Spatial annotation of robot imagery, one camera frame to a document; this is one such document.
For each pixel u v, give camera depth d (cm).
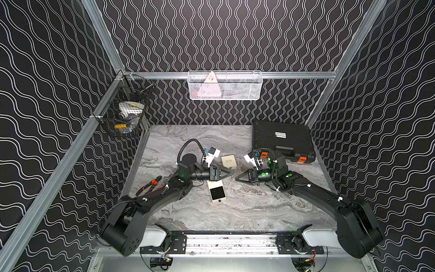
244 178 75
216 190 89
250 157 76
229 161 100
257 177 70
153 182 92
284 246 73
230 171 71
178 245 75
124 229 42
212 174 66
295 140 106
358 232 42
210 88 91
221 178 69
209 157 73
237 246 76
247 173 73
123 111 82
